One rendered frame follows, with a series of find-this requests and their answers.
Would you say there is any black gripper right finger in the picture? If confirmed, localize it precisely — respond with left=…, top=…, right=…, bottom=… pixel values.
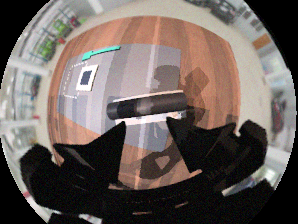
left=165, top=116, right=235, bottom=173

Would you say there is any grey rectangular mat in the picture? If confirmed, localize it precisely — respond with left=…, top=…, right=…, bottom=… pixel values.
left=57, top=43, right=181, bottom=152

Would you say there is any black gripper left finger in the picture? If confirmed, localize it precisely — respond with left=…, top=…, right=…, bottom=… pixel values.
left=53, top=121, right=126, bottom=185

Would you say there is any peach square tile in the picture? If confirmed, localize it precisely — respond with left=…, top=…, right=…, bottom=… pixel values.
left=77, top=64, right=98, bottom=91

